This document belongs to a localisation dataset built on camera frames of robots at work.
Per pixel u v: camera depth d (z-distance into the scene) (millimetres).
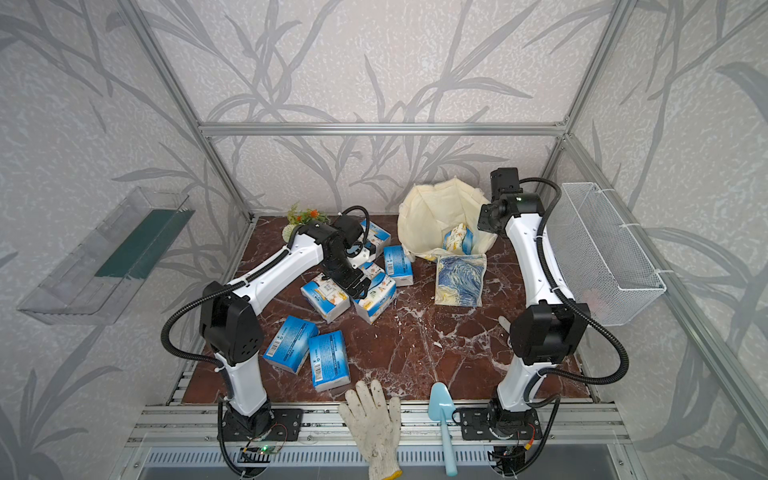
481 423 730
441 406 758
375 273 948
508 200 568
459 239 997
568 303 445
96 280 644
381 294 889
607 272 613
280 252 568
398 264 971
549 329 459
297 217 995
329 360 770
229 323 470
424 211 1042
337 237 642
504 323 912
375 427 720
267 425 695
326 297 890
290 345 805
